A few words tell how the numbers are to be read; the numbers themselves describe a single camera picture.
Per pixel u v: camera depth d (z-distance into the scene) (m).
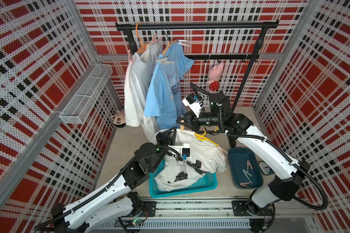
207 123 0.55
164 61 0.57
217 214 0.73
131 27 0.57
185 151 0.56
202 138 0.67
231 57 0.93
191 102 0.53
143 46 0.63
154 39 0.70
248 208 0.66
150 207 0.74
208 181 0.80
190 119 0.56
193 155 0.72
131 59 0.56
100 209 0.53
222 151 0.71
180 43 0.72
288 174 0.40
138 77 0.62
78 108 0.70
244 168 0.86
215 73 0.94
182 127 0.62
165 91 0.70
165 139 0.55
